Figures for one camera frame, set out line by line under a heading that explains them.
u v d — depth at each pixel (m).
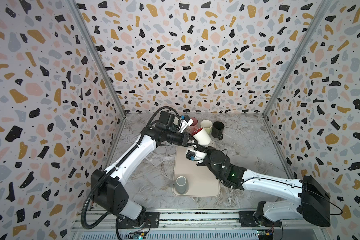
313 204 0.39
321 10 0.72
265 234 0.72
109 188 0.40
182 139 0.65
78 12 0.71
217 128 1.03
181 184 0.76
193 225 0.73
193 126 1.00
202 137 0.75
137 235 0.70
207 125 1.05
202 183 0.84
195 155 0.61
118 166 0.44
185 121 0.69
